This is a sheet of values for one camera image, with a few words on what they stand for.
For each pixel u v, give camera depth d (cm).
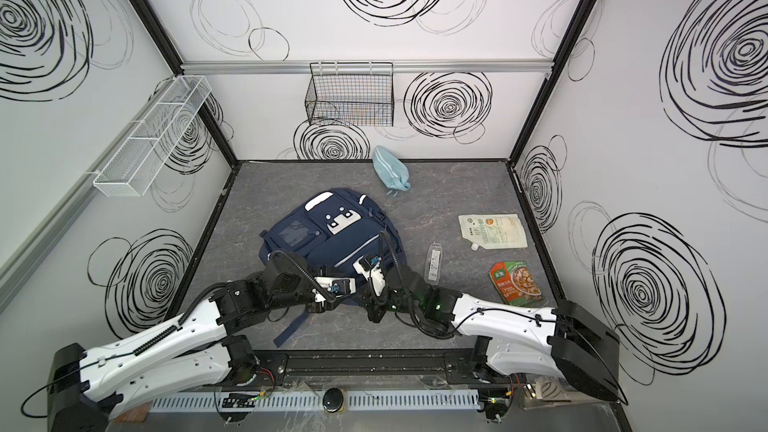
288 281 55
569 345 41
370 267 64
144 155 75
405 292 55
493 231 99
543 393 65
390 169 115
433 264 91
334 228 93
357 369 75
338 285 59
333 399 62
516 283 87
